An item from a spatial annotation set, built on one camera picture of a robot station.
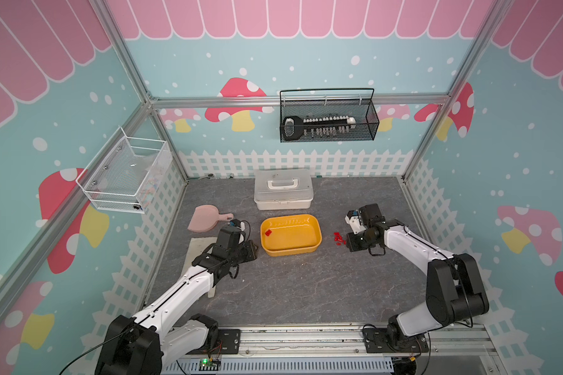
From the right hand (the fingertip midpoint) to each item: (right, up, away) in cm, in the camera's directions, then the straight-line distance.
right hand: (349, 243), depth 91 cm
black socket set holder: (-21, +45, -2) cm, 50 cm away
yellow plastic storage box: (-23, +1, +11) cm, 25 cm away
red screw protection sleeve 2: (-3, -1, +6) cm, 6 cm away
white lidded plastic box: (-28, +22, +9) cm, 37 cm away
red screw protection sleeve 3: (-33, +3, +9) cm, 34 cm away
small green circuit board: (-49, -35, -19) cm, 63 cm away
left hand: (-36, -2, -7) cm, 36 cm away
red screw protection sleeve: (-3, +2, +8) cm, 9 cm away
